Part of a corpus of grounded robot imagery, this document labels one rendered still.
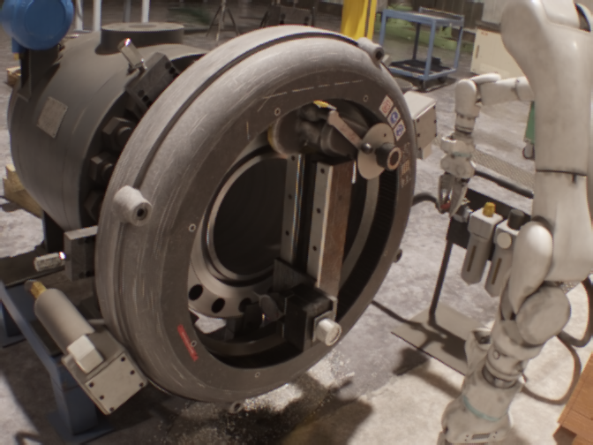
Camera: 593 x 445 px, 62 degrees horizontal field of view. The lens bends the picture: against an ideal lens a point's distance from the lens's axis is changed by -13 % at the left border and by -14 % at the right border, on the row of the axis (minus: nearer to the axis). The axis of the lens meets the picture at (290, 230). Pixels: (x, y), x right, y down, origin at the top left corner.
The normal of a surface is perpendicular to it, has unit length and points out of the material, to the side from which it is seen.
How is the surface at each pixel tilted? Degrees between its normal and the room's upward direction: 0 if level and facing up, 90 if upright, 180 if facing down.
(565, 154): 75
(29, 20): 90
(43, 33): 90
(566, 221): 65
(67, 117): 59
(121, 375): 90
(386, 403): 0
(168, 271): 90
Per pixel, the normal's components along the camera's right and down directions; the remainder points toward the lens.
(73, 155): -0.64, -0.07
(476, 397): -0.84, 0.22
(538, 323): -0.05, 0.52
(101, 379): 0.70, 0.38
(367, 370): 0.10, -0.89
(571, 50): -0.07, -0.10
